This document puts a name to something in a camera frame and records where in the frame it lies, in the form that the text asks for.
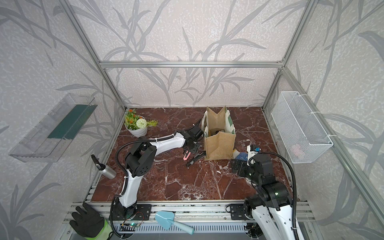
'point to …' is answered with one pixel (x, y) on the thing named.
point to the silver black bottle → (106, 171)
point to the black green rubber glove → (87, 223)
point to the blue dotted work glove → (242, 156)
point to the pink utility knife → (187, 155)
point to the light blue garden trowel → (166, 218)
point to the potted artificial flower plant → (136, 125)
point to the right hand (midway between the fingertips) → (237, 160)
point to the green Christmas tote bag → (219, 133)
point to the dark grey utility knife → (199, 155)
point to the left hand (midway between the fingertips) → (193, 147)
